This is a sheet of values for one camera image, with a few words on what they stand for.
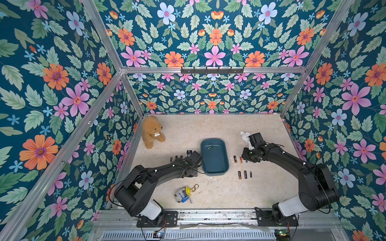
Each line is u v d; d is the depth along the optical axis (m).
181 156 0.96
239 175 0.88
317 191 0.44
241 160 0.94
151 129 0.91
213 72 0.93
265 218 0.74
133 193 0.44
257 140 0.72
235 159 0.95
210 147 0.99
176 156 0.96
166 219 0.73
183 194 0.77
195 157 0.71
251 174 0.88
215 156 0.95
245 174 0.88
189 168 0.66
